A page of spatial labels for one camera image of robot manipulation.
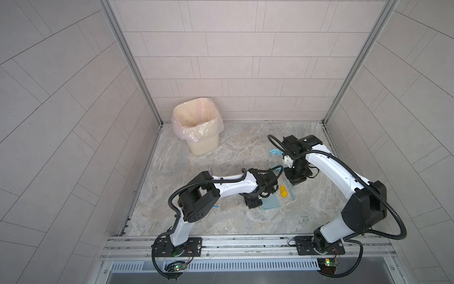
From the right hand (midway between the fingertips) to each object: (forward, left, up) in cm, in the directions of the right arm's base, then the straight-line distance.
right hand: (291, 183), depth 77 cm
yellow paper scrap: (+1, +1, -11) cm, 11 cm away
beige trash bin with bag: (+38, +43, +4) cm, 58 cm away
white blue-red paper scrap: (-5, +34, -9) cm, 35 cm away
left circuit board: (-26, +49, -8) cm, 56 cm away
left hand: (-2, +16, -12) cm, 20 cm away
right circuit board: (-29, -9, -13) cm, 33 cm away
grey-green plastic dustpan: (-3, +8, -13) cm, 16 cm away
